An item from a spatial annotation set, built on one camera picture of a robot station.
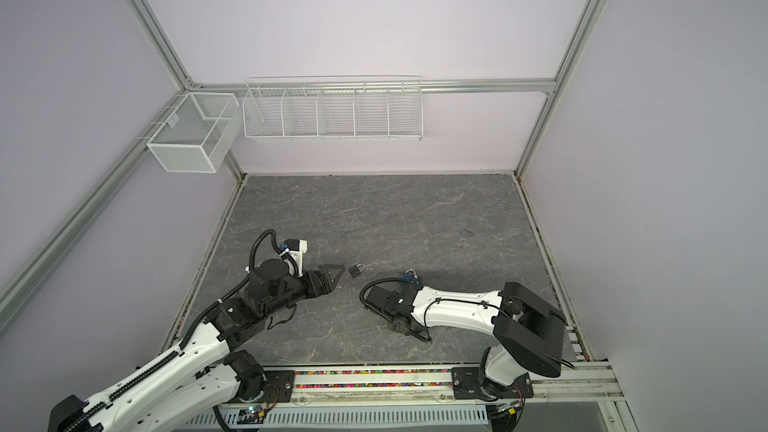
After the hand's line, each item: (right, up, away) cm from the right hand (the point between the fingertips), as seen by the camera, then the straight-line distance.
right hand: (403, 326), depth 82 cm
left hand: (-18, +16, -7) cm, 25 cm away
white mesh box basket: (-68, +57, +15) cm, 90 cm away
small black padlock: (-15, +13, +11) cm, 23 cm away
